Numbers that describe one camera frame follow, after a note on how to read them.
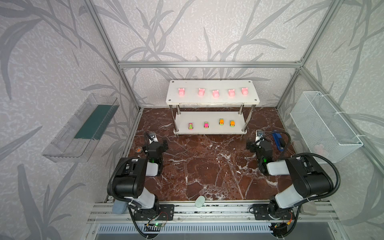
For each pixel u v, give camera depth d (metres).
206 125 0.99
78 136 0.64
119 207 0.73
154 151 0.70
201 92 0.79
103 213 0.75
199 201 0.75
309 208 0.72
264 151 0.71
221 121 1.01
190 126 0.99
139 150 0.96
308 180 0.45
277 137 1.00
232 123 1.01
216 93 0.78
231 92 0.79
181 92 0.79
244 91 0.79
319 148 0.74
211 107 1.24
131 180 0.46
